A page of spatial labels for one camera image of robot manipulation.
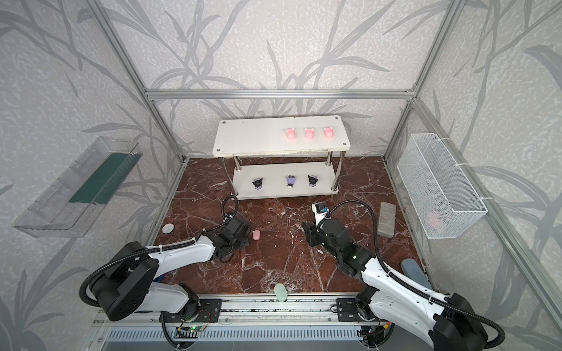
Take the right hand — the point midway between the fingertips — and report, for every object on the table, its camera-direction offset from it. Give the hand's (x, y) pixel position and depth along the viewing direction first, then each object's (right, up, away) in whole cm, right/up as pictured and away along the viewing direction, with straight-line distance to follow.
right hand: (306, 220), depth 80 cm
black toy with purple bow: (+4, +15, +19) cm, 24 cm away
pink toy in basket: (+43, +1, -7) cm, 44 cm away
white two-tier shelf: (-13, +27, +43) cm, 52 cm away
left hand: (-25, -10, +11) cm, 29 cm away
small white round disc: (-60, -6, +14) cm, 62 cm away
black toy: (-21, +13, +17) cm, 30 cm away
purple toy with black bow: (-6, +15, +20) cm, 25 cm away
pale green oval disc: (-10, -25, -4) cm, 27 cm away
